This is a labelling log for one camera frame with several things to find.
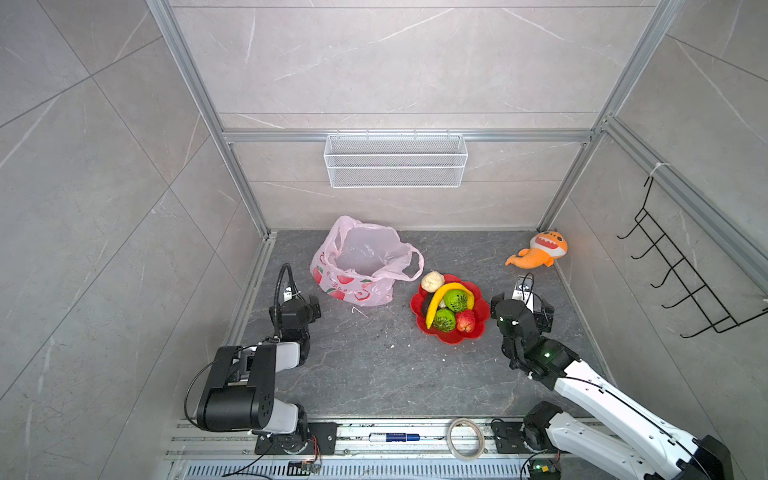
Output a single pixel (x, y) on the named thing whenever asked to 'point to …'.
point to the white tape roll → (452, 448)
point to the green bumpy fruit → (444, 320)
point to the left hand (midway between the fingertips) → (297, 296)
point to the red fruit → (465, 320)
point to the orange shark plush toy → (545, 247)
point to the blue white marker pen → (377, 437)
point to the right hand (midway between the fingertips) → (525, 299)
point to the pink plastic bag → (361, 263)
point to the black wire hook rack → (720, 318)
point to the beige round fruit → (432, 281)
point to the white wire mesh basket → (396, 161)
